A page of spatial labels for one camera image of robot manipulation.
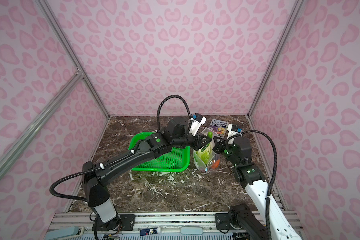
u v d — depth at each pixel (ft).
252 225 1.79
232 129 2.09
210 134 2.19
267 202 1.42
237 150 1.70
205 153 2.60
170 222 2.46
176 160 3.11
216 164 2.87
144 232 2.27
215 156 2.27
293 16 2.36
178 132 1.79
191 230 2.26
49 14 2.32
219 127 3.61
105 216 1.98
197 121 1.98
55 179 2.50
